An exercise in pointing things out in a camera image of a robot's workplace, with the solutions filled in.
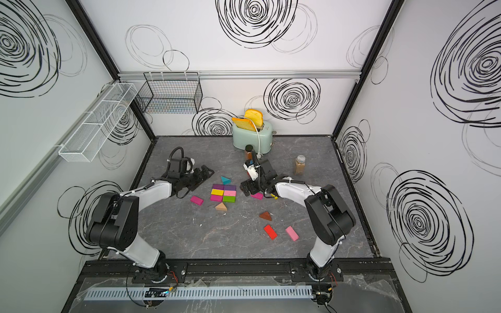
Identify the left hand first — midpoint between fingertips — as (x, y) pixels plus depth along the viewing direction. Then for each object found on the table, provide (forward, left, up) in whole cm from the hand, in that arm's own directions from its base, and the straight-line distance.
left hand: (209, 177), depth 94 cm
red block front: (-23, -30, -8) cm, 38 cm away
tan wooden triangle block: (-13, -7, -5) cm, 15 cm away
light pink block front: (-23, -39, -5) cm, 46 cm away
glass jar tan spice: (+9, -45, +1) cm, 46 cm away
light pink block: (-5, -10, -6) cm, 13 cm away
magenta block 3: (-12, -24, +6) cm, 27 cm away
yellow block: (-4, -3, -6) cm, 8 cm away
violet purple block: (-1, -10, -7) cm, 12 cm away
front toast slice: (+23, -16, +15) cm, 32 cm away
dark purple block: (0, -4, -8) cm, 9 cm away
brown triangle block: (-16, -28, -5) cm, 32 cm away
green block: (-8, -10, -6) cm, 14 cm away
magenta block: (-7, -4, -7) cm, 10 cm away
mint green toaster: (+22, -15, +7) cm, 27 cm away
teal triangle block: (+2, -7, -5) cm, 9 cm away
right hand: (-4, -19, +1) cm, 20 cm away
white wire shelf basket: (-4, +42, +26) cm, 49 cm away
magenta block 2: (-8, +6, -8) cm, 13 cm away
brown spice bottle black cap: (+17, -19, +3) cm, 26 cm away
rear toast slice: (+30, -22, +15) cm, 40 cm away
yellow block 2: (-20, -29, +19) cm, 40 cm away
